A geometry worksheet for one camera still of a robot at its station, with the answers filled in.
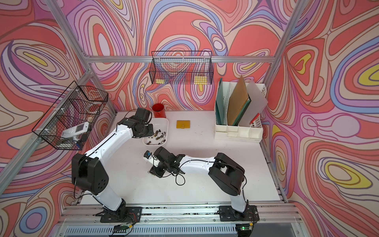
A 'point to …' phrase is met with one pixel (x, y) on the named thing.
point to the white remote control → (80, 128)
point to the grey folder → (257, 102)
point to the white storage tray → (161, 130)
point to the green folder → (219, 105)
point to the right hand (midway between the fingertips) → (154, 171)
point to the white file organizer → (251, 134)
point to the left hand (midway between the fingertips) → (151, 131)
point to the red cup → (159, 110)
